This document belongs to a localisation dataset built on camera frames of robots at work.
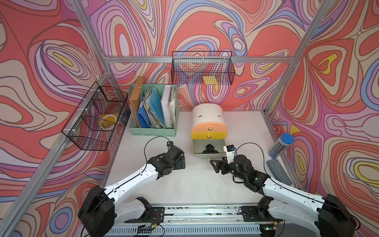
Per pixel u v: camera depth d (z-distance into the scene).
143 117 0.93
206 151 0.93
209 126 0.84
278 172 0.85
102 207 0.39
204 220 0.73
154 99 0.92
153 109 0.93
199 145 0.92
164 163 0.61
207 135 0.89
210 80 0.91
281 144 0.82
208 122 0.81
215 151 0.93
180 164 0.77
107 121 0.70
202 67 0.96
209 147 0.95
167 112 0.95
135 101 0.81
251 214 0.72
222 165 0.71
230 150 0.70
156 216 0.72
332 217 0.40
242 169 0.61
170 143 0.74
